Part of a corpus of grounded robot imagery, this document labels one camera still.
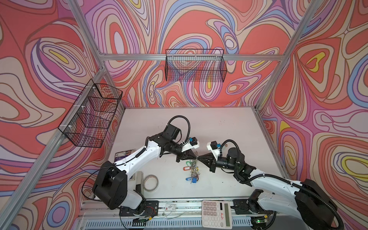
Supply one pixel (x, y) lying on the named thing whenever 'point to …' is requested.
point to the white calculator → (216, 214)
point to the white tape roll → (150, 182)
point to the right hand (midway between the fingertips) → (199, 161)
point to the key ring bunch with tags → (193, 168)
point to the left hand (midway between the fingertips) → (196, 157)
